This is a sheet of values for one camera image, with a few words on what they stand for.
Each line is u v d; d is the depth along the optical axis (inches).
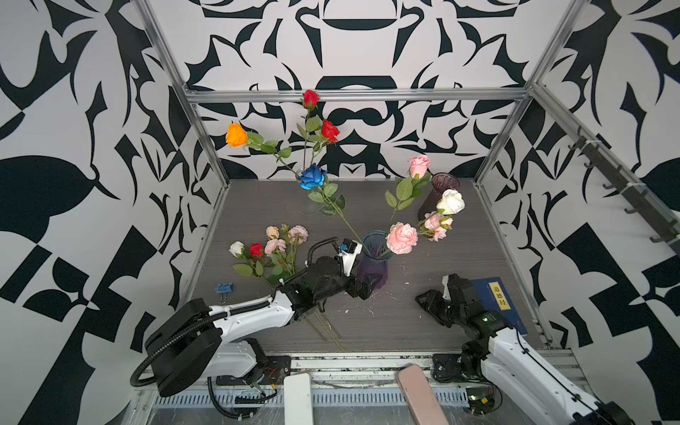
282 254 37.0
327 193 25.1
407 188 27.2
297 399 25.5
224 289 34.4
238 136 29.7
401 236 24.8
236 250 37.1
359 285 27.0
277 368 29.1
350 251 26.6
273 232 39.0
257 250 37.0
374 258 31.5
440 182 37.6
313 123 34.3
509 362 21.3
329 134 35.8
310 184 24.1
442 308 29.1
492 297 34.2
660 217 21.0
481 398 28.1
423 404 26.6
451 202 23.0
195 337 16.3
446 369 29.2
